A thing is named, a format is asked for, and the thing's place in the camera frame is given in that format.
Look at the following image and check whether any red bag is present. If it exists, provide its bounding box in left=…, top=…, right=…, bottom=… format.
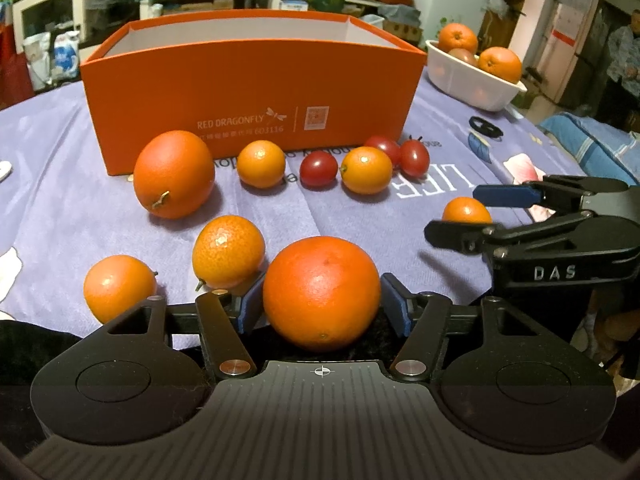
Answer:
left=0, top=25, right=33, bottom=106

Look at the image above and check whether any orange cardboard box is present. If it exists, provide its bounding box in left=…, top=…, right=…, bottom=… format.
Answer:
left=79, top=8, right=426, bottom=177

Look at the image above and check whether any red cherry tomato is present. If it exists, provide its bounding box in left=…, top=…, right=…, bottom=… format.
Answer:
left=398, top=139, right=431, bottom=177
left=299, top=151, right=339, bottom=188
left=364, top=135, right=401, bottom=166

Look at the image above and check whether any small mandarin orange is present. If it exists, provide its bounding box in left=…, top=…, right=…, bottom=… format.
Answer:
left=441, top=197, right=493, bottom=224
left=192, top=215, right=266, bottom=291
left=83, top=255, right=157, bottom=325
left=341, top=146, right=394, bottom=196
left=236, top=140, right=287, bottom=189

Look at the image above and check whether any black ring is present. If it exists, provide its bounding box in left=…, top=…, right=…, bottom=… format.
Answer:
left=468, top=116, right=502, bottom=138

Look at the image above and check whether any brown fruit in bowl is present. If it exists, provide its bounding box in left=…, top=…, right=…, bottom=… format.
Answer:
left=447, top=48, right=480, bottom=67

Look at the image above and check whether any large orange with stem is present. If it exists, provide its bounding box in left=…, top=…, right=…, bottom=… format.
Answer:
left=133, top=130, right=217, bottom=220

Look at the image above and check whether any dark cloth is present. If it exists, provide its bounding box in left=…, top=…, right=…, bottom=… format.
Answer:
left=0, top=305, right=416, bottom=461

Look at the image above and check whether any patterned cardboard box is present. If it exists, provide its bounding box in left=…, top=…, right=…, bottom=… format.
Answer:
left=382, top=12, right=423, bottom=43

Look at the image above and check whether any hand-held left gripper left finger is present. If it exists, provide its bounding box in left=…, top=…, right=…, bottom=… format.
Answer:
left=102, top=272, right=266, bottom=381

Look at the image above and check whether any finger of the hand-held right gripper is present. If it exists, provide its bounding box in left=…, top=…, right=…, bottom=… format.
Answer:
left=424, top=210, right=601, bottom=261
left=472, top=175, right=629, bottom=211

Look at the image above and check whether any blue striped cloth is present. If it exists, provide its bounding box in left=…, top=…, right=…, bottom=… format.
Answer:
left=537, top=112, right=640, bottom=186

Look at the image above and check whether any white plastic bowl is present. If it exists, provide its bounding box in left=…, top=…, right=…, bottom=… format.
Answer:
left=425, top=39, right=528, bottom=112

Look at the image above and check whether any white glass door cabinet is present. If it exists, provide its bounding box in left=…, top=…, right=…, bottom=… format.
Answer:
left=11, top=0, right=86, bottom=53

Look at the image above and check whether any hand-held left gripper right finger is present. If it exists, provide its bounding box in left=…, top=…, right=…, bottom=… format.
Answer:
left=380, top=272, right=538, bottom=383

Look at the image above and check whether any white appliance red label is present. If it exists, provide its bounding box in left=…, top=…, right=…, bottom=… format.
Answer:
left=542, top=0, right=601, bottom=111

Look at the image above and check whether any blue white plastic bag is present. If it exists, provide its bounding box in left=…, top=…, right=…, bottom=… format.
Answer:
left=50, top=31, right=82, bottom=81

